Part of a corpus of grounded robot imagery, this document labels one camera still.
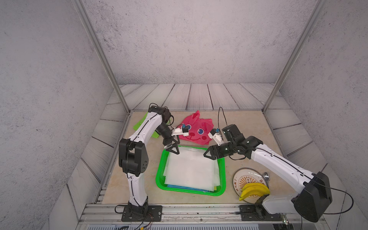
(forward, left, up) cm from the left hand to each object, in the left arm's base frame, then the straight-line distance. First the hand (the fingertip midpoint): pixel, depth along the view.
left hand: (178, 146), depth 82 cm
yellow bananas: (-21, -40, -8) cm, 46 cm away
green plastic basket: (-17, +10, -8) cm, 21 cm away
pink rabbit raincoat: (+23, -14, -14) cm, 30 cm away
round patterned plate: (-12, -40, -15) cm, 44 cm away
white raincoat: (-11, -7, -6) cm, 14 cm away
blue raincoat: (-18, +4, -10) cm, 21 cm away
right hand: (-7, -16, +3) cm, 17 cm away
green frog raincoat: (+1, +12, +10) cm, 16 cm away
